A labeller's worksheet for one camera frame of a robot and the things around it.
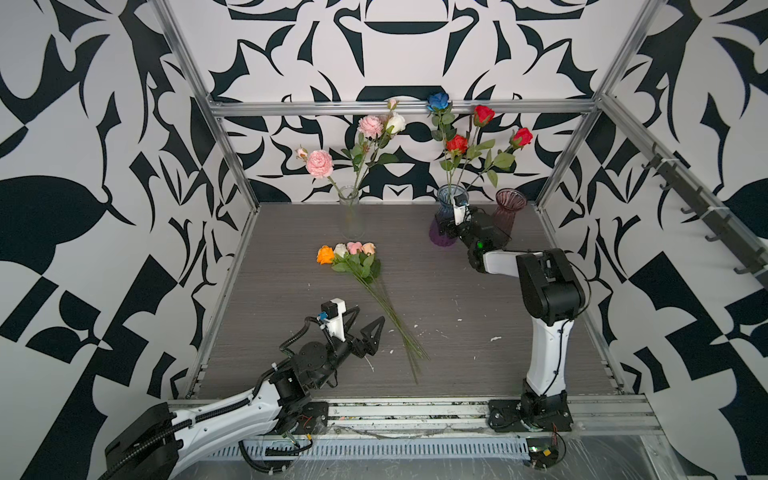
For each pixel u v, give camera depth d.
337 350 0.67
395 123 0.81
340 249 1.02
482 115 0.87
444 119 0.86
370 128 0.85
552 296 0.56
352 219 1.04
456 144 0.93
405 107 0.91
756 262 0.50
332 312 0.65
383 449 0.65
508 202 0.98
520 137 0.85
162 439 0.44
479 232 0.80
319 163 0.79
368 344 0.67
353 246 1.03
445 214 0.96
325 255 1.01
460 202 0.88
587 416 0.76
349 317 0.77
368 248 1.02
